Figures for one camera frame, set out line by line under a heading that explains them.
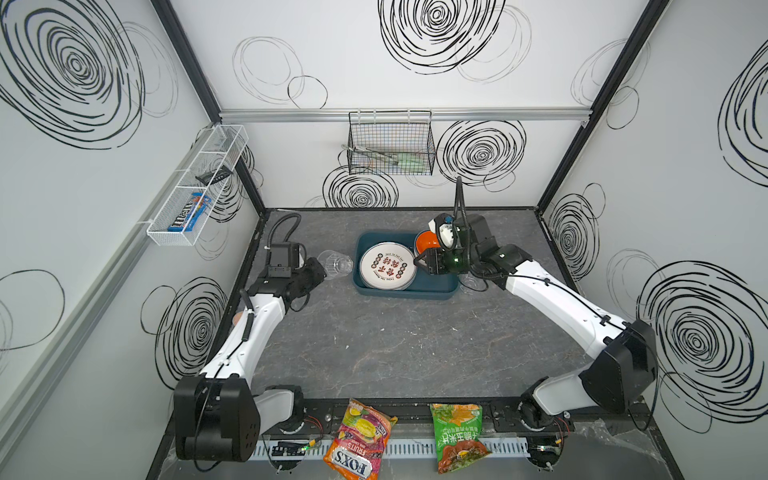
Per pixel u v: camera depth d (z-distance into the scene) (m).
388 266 1.00
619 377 0.42
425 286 0.98
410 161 0.87
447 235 0.71
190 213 0.72
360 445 0.68
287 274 0.63
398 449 0.69
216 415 0.39
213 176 0.75
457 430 0.68
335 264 0.91
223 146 0.93
